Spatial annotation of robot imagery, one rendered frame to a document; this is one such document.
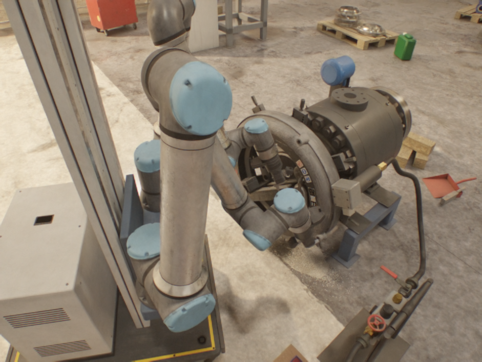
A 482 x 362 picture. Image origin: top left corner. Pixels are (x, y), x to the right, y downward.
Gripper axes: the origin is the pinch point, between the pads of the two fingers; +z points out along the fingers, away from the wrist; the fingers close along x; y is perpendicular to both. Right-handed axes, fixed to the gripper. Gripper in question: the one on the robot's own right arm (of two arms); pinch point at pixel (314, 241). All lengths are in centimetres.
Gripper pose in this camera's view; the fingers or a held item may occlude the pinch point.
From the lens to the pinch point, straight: 137.4
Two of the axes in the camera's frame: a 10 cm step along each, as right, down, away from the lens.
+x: 3.5, 6.9, -6.4
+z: 3.4, 5.4, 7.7
